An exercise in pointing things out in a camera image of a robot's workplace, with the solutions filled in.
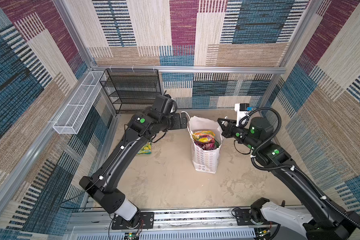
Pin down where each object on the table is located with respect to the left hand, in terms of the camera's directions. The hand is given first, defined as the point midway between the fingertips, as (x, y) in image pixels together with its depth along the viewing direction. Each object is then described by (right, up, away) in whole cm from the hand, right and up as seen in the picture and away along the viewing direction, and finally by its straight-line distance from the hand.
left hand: (181, 118), depth 69 cm
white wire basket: (-52, 0, +2) cm, 52 cm away
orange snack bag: (+12, -9, +12) cm, 19 cm away
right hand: (+16, -2, -2) cm, 16 cm away
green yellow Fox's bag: (-22, -18, +27) cm, 40 cm away
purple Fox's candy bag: (+14, -14, +13) cm, 24 cm away
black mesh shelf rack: (-35, +21, +40) cm, 57 cm away
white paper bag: (+13, -21, +7) cm, 26 cm away
